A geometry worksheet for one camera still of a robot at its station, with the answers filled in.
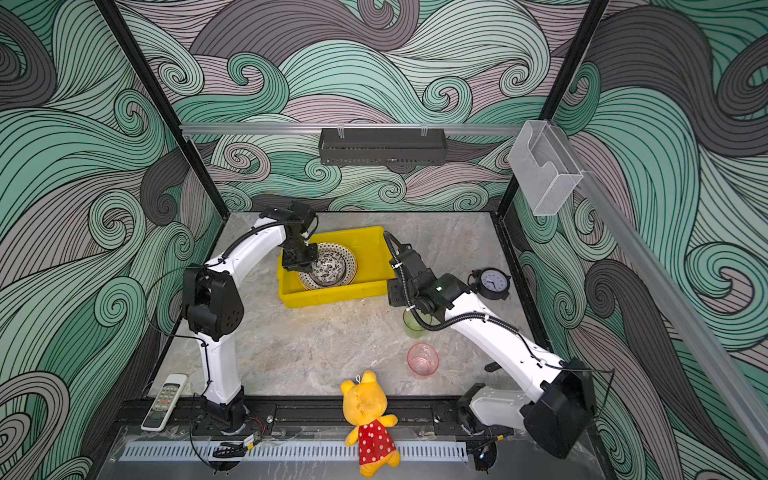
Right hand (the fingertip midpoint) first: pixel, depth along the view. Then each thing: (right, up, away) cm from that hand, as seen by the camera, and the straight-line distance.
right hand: (399, 287), depth 78 cm
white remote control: (-60, -29, -4) cm, 67 cm away
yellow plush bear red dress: (-9, -25, -10) cm, 29 cm away
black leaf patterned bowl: (-22, +3, +16) cm, 27 cm away
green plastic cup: (0, -3, -24) cm, 25 cm away
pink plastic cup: (+7, -21, +4) cm, 23 cm away
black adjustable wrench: (+26, -23, +3) cm, 35 cm away
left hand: (-26, +4, +12) cm, 29 cm away
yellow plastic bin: (-7, +3, +25) cm, 26 cm away
